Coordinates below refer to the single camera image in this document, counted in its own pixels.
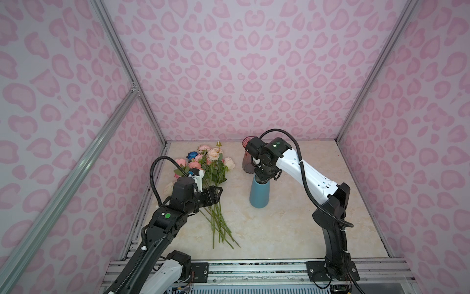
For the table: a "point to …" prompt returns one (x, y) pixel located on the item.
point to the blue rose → (191, 155)
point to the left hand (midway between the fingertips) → (217, 187)
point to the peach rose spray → (206, 152)
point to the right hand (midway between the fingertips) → (266, 175)
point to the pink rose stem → (182, 165)
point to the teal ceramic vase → (259, 194)
